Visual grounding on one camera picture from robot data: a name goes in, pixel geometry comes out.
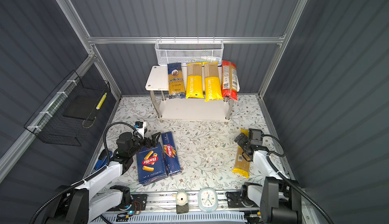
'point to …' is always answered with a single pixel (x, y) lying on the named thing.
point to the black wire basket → (69, 111)
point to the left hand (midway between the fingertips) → (152, 131)
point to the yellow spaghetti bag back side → (242, 164)
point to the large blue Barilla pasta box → (151, 164)
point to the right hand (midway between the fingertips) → (244, 142)
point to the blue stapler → (102, 162)
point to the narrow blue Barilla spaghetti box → (172, 165)
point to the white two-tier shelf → (183, 109)
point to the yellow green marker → (101, 101)
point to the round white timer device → (182, 201)
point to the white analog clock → (207, 197)
